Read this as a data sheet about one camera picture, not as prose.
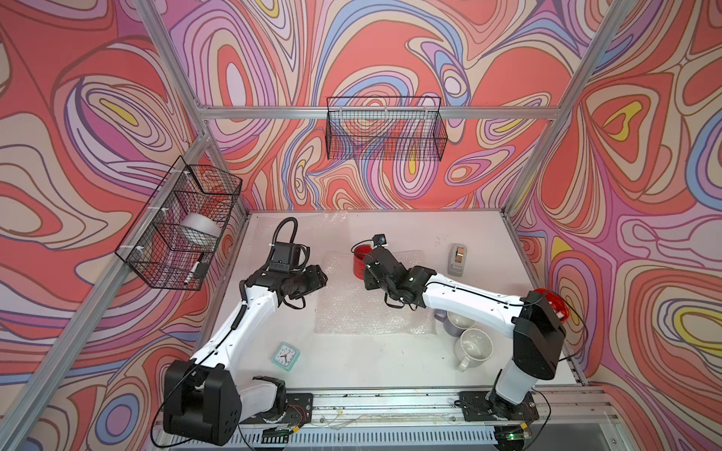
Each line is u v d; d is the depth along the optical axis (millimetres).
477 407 738
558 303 788
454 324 802
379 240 722
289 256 641
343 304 911
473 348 822
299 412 719
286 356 802
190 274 710
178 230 681
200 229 706
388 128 959
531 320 505
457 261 1013
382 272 612
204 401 388
